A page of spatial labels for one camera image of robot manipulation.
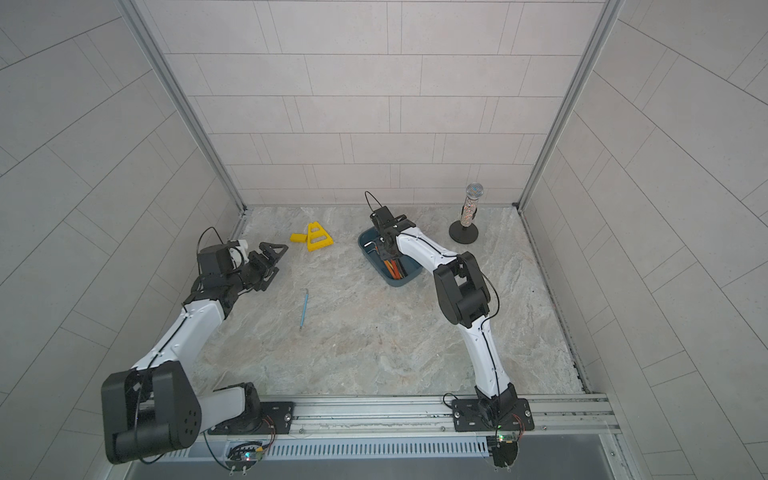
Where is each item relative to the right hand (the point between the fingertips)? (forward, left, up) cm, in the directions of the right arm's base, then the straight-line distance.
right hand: (391, 247), depth 101 cm
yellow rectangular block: (+8, +34, -1) cm, 34 cm away
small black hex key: (+2, +7, 0) cm, 8 cm away
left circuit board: (-55, +35, -1) cm, 65 cm away
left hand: (-10, +29, +14) cm, 34 cm away
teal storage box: (-8, -5, -3) cm, 10 cm away
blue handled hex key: (-20, +27, -2) cm, 34 cm away
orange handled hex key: (-10, 0, -2) cm, 10 cm away
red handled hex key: (-9, -1, -1) cm, 9 cm away
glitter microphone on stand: (+7, -27, -2) cm, 28 cm away
